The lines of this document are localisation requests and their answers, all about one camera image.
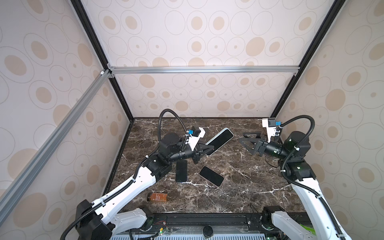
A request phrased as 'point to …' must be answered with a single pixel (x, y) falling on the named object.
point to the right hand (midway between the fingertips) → (242, 139)
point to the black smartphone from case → (181, 170)
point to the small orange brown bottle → (157, 197)
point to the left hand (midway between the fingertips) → (215, 147)
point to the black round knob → (207, 231)
